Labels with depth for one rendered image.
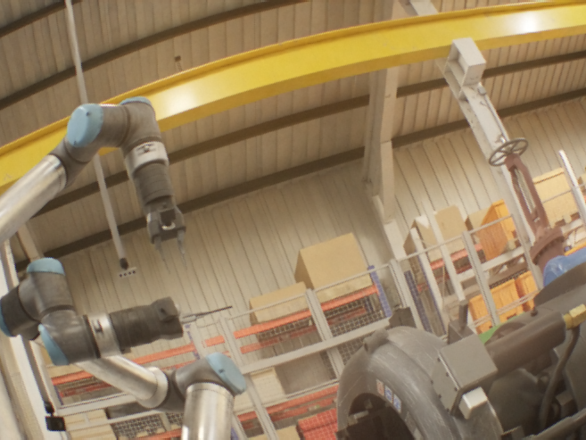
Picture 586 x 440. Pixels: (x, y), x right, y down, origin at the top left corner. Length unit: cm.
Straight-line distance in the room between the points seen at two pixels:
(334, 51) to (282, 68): 64
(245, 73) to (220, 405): 836
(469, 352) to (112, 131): 83
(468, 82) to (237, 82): 270
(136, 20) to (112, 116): 1001
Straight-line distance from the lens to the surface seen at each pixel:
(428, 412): 162
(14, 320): 184
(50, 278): 176
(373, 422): 186
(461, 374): 153
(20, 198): 180
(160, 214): 180
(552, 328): 165
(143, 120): 191
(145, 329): 173
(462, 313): 167
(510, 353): 159
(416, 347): 173
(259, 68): 1031
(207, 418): 201
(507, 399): 190
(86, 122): 183
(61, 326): 172
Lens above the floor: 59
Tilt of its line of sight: 20 degrees up
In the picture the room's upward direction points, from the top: 22 degrees counter-clockwise
